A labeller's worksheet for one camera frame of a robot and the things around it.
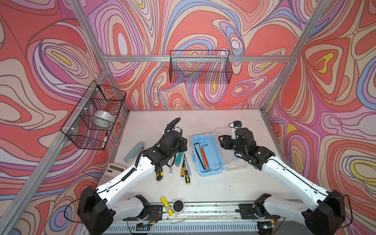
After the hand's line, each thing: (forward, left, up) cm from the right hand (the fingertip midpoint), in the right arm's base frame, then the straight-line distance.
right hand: (223, 141), depth 80 cm
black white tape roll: (-29, +26, -14) cm, 41 cm away
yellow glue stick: (-28, +31, -16) cm, 45 cm away
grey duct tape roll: (+9, +62, +15) cm, 64 cm away
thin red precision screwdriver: (-9, +31, -18) cm, 36 cm away
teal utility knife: (-1, +26, -18) cm, 31 cm away
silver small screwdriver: (-7, +21, -17) cm, 28 cm away
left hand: (0, +20, +3) cm, 20 cm away
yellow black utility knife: (-11, +38, -17) cm, 43 cm away
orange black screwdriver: (-8, +23, -17) cm, 30 cm away
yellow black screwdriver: (-13, +21, -17) cm, 30 cm away
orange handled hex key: (+1, +11, -17) cm, 21 cm away
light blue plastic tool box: (+1, +7, -17) cm, 19 cm away
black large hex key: (+1, +13, -17) cm, 22 cm away
